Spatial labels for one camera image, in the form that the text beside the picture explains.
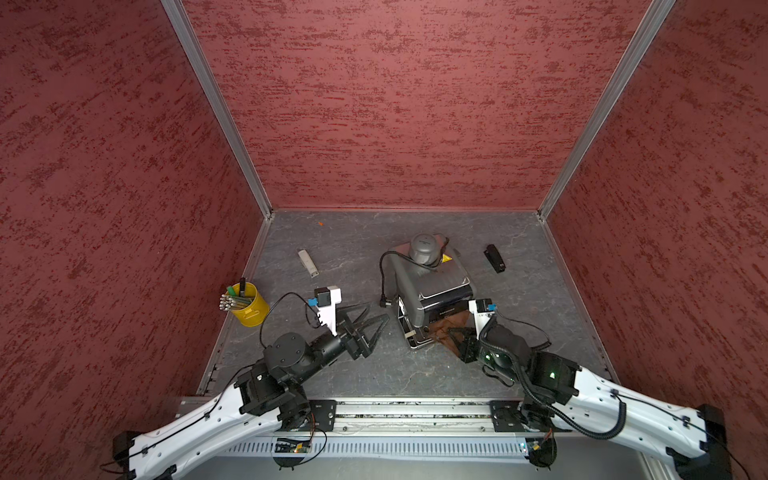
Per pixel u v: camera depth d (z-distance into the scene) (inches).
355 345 21.4
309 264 40.1
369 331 22.2
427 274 28.1
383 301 34.4
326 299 21.6
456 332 28.4
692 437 17.5
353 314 25.4
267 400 19.7
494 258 40.5
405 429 29.0
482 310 25.9
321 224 46.3
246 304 32.2
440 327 29.4
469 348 25.3
